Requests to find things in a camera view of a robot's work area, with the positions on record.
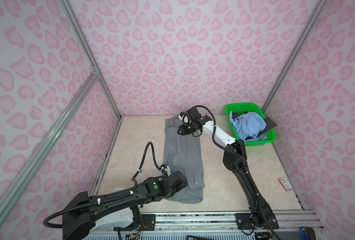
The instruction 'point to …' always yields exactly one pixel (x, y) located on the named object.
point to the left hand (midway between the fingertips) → (184, 182)
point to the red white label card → (285, 184)
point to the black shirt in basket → (270, 124)
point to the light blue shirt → (248, 125)
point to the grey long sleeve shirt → (183, 153)
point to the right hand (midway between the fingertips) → (181, 129)
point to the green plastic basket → (245, 107)
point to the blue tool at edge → (307, 233)
